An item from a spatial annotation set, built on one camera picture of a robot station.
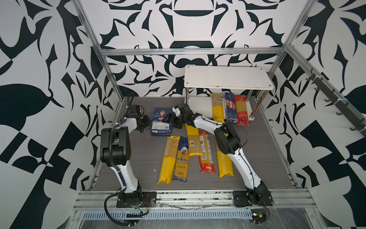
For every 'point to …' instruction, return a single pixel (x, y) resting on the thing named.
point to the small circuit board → (259, 215)
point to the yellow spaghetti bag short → (194, 140)
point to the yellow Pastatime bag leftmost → (168, 160)
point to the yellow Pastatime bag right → (225, 164)
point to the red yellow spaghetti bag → (241, 110)
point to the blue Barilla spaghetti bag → (230, 108)
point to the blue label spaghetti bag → (182, 160)
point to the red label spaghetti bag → (206, 160)
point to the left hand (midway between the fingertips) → (150, 119)
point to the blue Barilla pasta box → (157, 127)
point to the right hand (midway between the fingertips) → (165, 122)
